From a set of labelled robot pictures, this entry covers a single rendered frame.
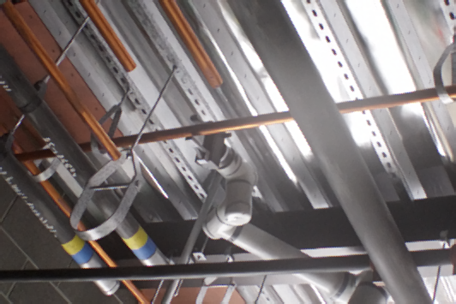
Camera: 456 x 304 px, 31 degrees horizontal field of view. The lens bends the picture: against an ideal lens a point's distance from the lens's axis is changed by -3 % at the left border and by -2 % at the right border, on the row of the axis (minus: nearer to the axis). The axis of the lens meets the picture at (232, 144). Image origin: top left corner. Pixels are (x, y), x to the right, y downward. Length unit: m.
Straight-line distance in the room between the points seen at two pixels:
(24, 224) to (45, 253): 0.16
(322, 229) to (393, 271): 1.32
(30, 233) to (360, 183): 1.94
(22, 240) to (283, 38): 2.07
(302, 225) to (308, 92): 1.72
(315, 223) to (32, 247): 1.14
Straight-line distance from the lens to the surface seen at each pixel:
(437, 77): 2.21
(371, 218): 1.82
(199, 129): 2.55
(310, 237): 3.23
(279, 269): 2.21
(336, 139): 1.67
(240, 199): 2.67
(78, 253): 2.95
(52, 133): 2.48
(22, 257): 3.39
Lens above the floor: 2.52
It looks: 40 degrees up
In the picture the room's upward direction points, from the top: 23 degrees clockwise
